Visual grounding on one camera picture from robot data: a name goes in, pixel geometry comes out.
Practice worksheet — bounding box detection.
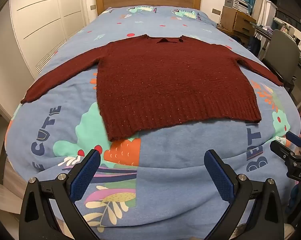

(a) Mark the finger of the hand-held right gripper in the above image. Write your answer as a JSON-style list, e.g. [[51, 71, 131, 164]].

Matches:
[[270, 140, 301, 167], [286, 131, 301, 155]]

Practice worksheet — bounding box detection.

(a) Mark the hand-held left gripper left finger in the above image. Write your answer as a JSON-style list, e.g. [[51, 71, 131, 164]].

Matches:
[[19, 149, 102, 240]]

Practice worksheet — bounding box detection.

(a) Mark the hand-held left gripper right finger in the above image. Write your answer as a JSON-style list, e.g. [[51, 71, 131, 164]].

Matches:
[[203, 149, 292, 240]]

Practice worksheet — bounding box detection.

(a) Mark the dark red knitted sweater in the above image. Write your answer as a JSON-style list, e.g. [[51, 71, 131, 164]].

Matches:
[[20, 34, 284, 142]]

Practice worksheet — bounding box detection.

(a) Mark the blue printed blanket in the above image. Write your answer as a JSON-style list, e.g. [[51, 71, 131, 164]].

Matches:
[[4, 5, 301, 240]]

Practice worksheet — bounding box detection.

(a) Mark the grey office chair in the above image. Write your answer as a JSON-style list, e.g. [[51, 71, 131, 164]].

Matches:
[[262, 29, 301, 93]]

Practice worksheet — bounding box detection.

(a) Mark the dark bag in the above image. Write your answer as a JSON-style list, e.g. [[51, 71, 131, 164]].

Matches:
[[249, 35, 262, 58]]

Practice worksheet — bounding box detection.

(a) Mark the white vent grille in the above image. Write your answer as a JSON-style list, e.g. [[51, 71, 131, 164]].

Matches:
[[35, 47, 59, 72]]

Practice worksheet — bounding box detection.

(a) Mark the wooden nightstand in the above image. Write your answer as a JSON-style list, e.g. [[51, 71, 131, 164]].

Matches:
[[219, 5, 257, 37]]

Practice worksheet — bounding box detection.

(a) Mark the white wardrobe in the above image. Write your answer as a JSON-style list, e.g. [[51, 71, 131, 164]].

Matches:
[[9, 0, 99, 80]]

